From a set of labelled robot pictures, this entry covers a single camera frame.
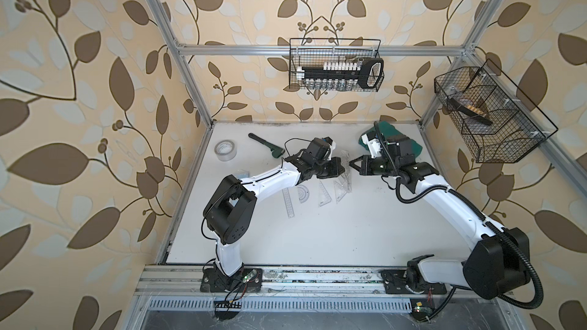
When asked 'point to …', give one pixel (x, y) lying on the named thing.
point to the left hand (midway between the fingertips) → (344, 166)
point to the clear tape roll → (225, 150)
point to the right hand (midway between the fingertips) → (350, 163)
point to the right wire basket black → (496, 121)
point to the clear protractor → (303, 193)
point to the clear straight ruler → (290, 213)
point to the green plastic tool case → (388, 130)
